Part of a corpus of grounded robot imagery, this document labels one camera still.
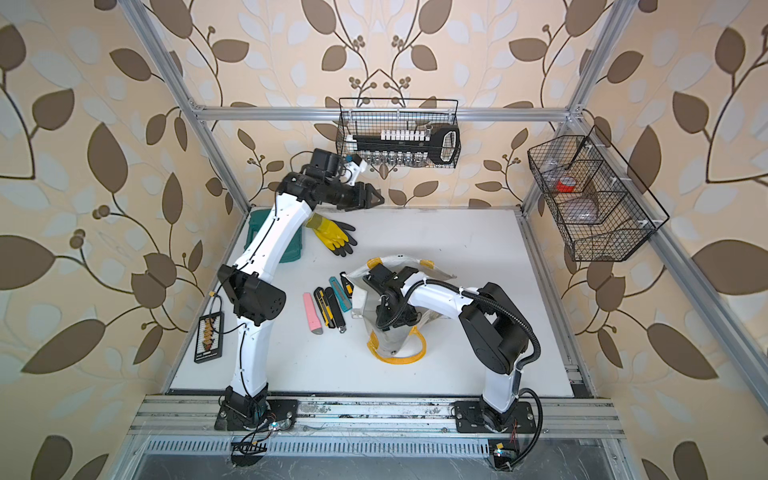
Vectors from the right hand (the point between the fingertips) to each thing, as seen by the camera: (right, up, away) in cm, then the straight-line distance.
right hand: (393, 324), depth 88 cm
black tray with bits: (-54, -4, -1) cm, 54 cm away
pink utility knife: (-24, -1, +2) cm, 24 cm away
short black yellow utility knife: (-15, +10, +9) cm, 21 cm away
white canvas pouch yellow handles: (+2, -3, -9) cm, 10 cm away
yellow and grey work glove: (-22, +27, +22) cm, 41 cm away
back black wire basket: (-15, +61, +9) cm, 64 cm away
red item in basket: (+48, +40, -6) cm, 62 cm away
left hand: (-6, +38, -6) cm, 39 cm away
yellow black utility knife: (-20, +1, +3) cm, 20 cm away
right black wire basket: (+52, +33, -14) cm, 64 cm away
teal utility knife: (-17, +7, +8) cm, 20 cm away
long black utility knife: (-16, 0, +3) cm, 16 cm away
